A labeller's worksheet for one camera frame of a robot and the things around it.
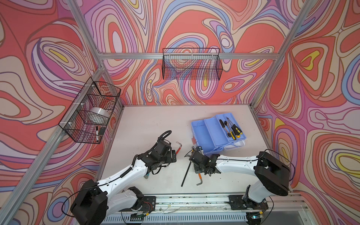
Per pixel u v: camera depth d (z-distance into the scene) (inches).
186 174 33.0
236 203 28.9
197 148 31.1
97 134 28.3
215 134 37.5
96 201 15.4
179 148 36.9
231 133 34.8
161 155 24.8
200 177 32.4
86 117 28.6
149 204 28.5
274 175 17.4
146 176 32.4
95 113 27.2
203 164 26.0
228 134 34.6
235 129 35.6
